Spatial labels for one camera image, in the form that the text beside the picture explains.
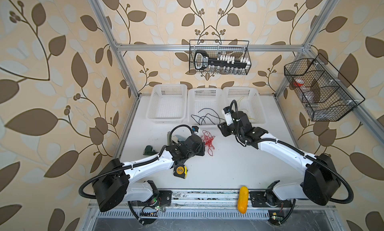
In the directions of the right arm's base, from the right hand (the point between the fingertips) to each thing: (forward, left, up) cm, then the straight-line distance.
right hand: (221, 125), depth 83 cm
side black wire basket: (+5, -50, +18) cm, 53 cm away
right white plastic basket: (+31, -27, -14) cm, 43 cm away
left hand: (-9, +9, -5) cm, 14 cm away
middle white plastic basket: (+29, +7, -17) cm, 34 cm away
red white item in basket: (+15, -42, +17) cm, 48 cm away
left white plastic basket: (+33, +37, -16) cm, 52 cm away
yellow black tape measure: (-20, +24, -14) cm, 34 cm away
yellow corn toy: (-35, -7, -13) cm, 38 cm away
